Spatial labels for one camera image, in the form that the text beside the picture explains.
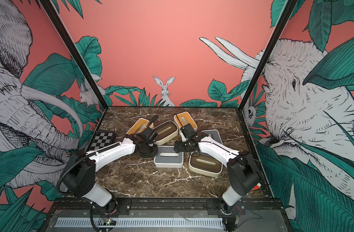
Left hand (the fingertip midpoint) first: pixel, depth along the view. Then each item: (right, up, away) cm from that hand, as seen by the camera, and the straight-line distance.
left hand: (158, 152), depth 87 cm
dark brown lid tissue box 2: (+3, +12, +11) cm, 17 cm away
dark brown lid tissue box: (+27, -6, -3) cm, 28 cm away
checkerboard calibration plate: (-40, +7, +11) cm, 42 cm away
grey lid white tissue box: (+5, -4, +3) cm, 7 cm away
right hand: (+13, +4, 0) cm, 13 cm away
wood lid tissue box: (-17, +15, +16) cm, 27 cm away
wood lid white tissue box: (+16, +21, +16) cm, 31 cm away
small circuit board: (-22, -31, -17) cm, 41 cm away
